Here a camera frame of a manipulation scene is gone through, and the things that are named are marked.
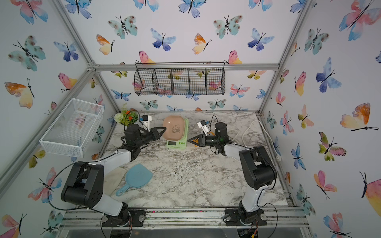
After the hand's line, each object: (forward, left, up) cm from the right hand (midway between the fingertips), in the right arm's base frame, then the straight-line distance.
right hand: (190, 141), depth 83 cm
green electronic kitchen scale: (-1, +6, -2) cm, 6 cm away
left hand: (+7, +14, +3) cm, 16 cm away
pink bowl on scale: (+7, +9, +4) cm, 12 cm away
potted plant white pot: (+16, +42, 0) cm, 45 cm away
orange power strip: (+2, -12, +6) cm, 13 cm away
